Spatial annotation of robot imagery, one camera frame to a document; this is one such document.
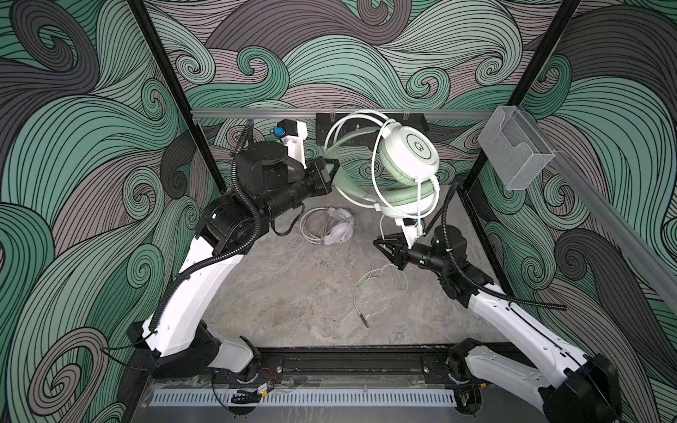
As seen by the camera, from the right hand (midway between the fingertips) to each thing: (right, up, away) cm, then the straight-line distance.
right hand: (377, 241), depth 71 cm
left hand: (-11, +19, -19) cm, 29 cm away
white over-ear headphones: (-9, +1, +23) cm, 25 cm away
